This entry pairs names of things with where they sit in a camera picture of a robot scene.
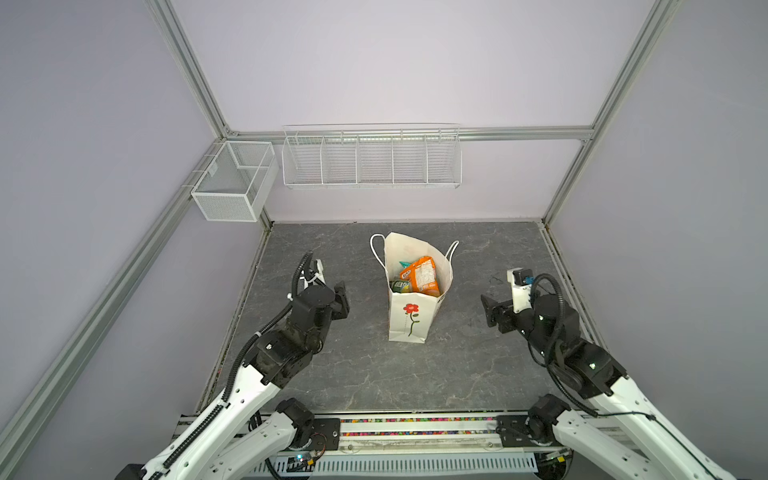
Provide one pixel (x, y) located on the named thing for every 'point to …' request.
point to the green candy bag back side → (401, 286)
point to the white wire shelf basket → (372, 155)
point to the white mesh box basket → (236, 184)
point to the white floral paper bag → (411, 314)
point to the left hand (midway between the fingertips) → (334, 289)
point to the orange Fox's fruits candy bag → (422, 277)
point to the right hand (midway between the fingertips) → (501, 294)
